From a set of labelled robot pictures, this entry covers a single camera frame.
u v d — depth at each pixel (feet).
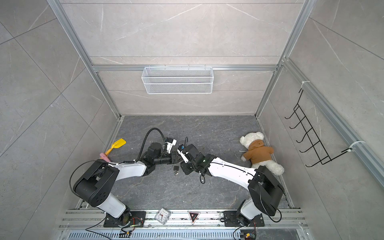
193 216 2.44
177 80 3.30
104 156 3.04
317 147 2.10
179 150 2.45
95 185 1.50
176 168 2.98
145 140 2.35
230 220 2.37
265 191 1.39
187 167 2.40
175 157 2.54
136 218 2.39
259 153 3.01
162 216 2.39
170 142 2.66
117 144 3.32
